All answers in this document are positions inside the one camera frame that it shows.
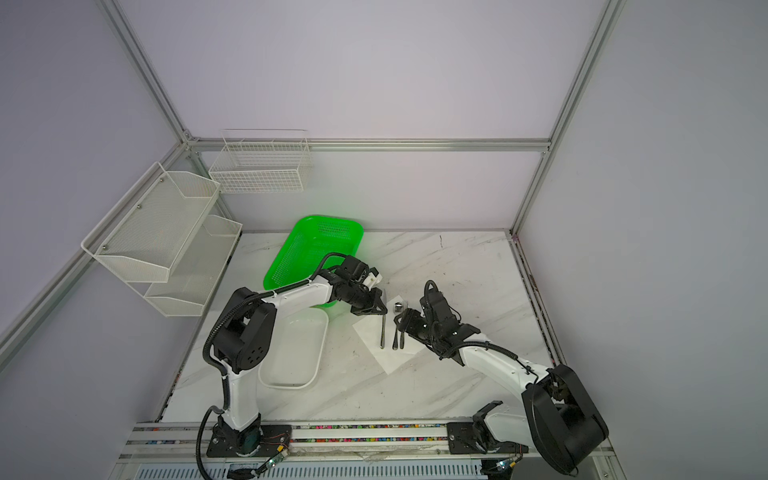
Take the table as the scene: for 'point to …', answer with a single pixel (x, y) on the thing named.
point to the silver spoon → (395, 344)
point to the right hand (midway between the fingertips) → (398, 322)
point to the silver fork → (402, 339)
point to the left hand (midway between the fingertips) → (386, 311)
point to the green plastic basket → (301, 254)
